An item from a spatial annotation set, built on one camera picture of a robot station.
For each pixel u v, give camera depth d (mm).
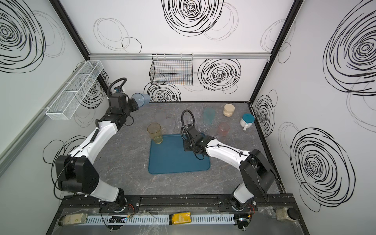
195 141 653
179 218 667
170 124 1028
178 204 753
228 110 1084
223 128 996
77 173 427
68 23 766
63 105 721
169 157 993
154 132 916
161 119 1016
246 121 993
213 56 1808
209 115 1084
